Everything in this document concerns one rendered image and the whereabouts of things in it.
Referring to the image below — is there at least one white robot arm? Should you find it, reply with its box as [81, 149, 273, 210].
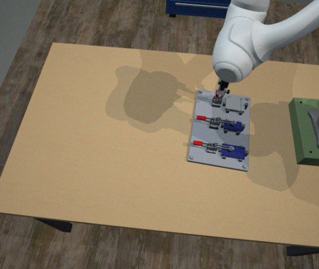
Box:
[212, 0, 319, 83]

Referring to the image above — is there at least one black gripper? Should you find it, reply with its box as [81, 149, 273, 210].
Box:
[217, 78, 229, 96]

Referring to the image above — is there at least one toggle clamp with red handle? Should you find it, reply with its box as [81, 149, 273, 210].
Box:
[197, 116, 236, 129]
[193, 141, 234, 154]
[212, 90, 230, 108]

